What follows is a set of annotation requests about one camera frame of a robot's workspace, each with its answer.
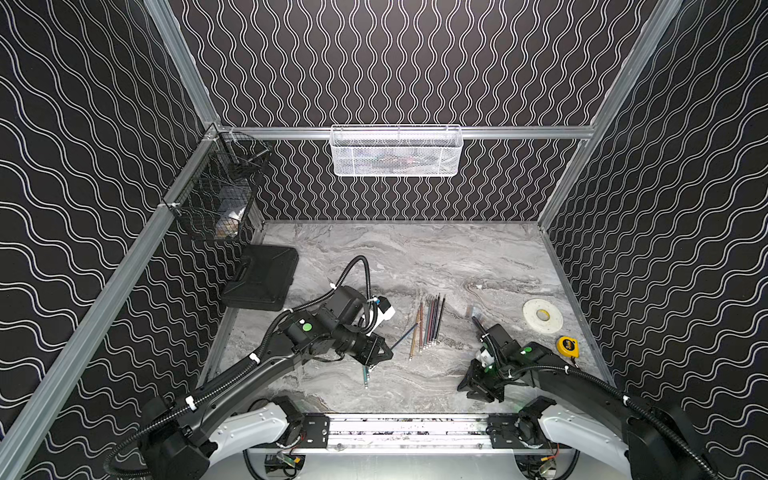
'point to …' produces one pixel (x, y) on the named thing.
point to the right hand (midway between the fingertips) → (462, 389)
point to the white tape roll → (542, 316)
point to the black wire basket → (214, 196)
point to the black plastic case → (262, 278)
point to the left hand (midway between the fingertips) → (391, 352)
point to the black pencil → (440, 317)
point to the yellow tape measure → (568, 346)
